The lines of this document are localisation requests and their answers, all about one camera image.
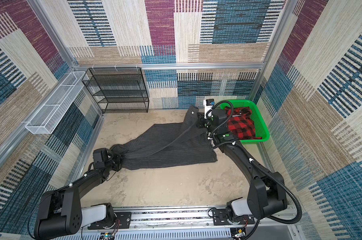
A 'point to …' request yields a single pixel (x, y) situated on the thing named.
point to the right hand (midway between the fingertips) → (197, 114)
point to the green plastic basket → (260, 129)
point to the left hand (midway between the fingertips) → (125, 151)
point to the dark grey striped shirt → (170, 143)
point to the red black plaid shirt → (241, 123)
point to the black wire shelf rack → (118, 89)
